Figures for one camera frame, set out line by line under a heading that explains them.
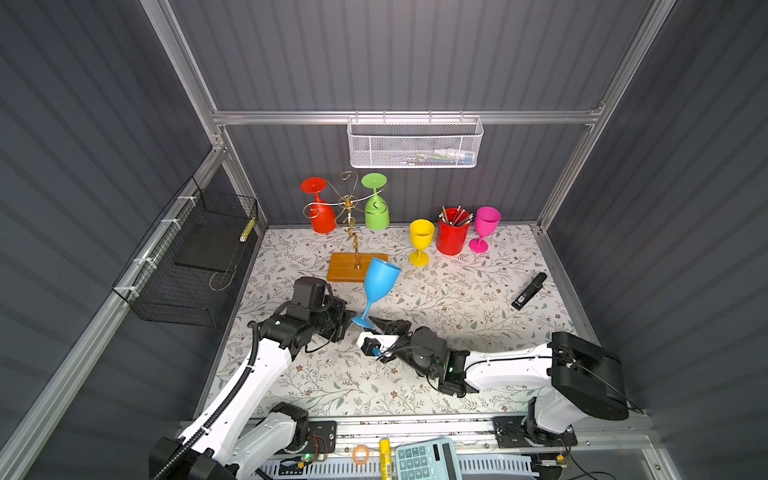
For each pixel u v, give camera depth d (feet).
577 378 1.44
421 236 3.19
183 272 2.37
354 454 2.33
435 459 2.27
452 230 3.35
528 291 3.20
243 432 1.46
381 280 2.39
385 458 2.28
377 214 3.14
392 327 2.19
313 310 1.96
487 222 3.28
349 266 3.60
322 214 3.01
